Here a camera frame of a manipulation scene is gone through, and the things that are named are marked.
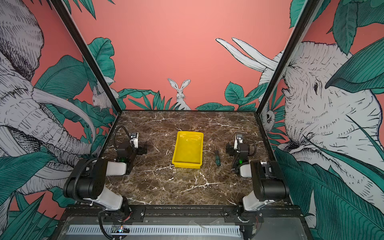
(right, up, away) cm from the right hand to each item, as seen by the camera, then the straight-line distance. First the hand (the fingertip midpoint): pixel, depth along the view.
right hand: (235, 139), depth 94 cm
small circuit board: (-61, -40, -24) cm, 77 cm away
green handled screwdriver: (-12, -10, -1) cm, 15 cm away
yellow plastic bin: (-31, -8, +4) cm, 32 cm away
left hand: (-62, +1, 0) cm, 62 cm away
